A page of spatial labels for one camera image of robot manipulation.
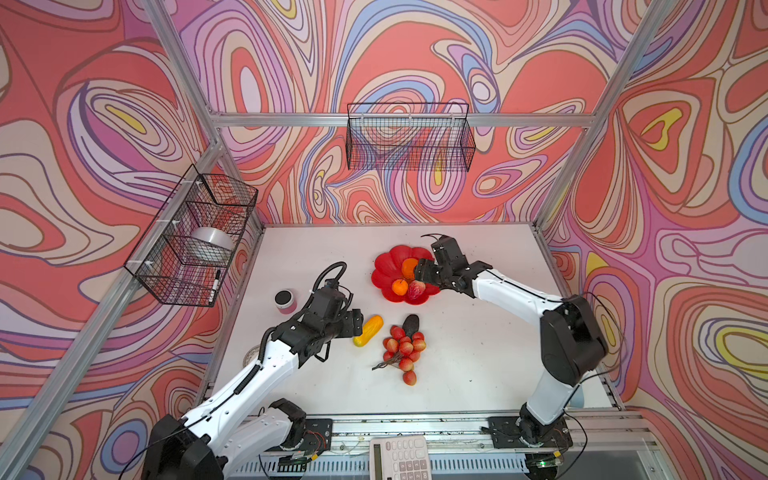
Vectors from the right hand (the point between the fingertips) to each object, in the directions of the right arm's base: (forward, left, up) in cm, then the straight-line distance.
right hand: (426, 276), depth 92 cm
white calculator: (-46, +11, -9) cm, 48 cm away
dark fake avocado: (-13, +5, -7) cm, 15 cm away
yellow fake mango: (-14, +18, -7) cm, 24 cm away
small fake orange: (+1, +8, -8) cm, 11 cm away
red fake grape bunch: (-22, +9, -4) cm, 24 cm away
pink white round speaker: (-5, +44, -4) cm, 45 cm away
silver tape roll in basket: (-5, +55, +23) cm, 60 cm away
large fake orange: (+7, +5, -4) cm, 10 cm away
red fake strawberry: (-1, +3, -6) cm, 7 cm away
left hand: (-14, +22, +2) cm, 26 cm away
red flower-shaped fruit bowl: (+11, +12, -10) cm, 19 cm away
